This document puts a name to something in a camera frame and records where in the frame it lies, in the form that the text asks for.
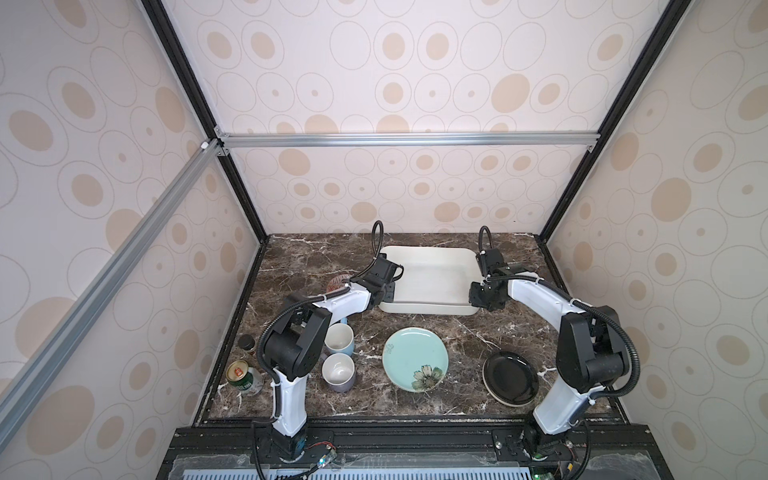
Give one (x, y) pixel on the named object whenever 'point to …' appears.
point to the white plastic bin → (435, 280)
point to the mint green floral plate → (415, 359)
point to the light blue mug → (339, 337)
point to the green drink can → (238, 375)
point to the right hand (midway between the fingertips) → (477, 299)
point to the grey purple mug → (338, 372)
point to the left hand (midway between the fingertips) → (394, 282)
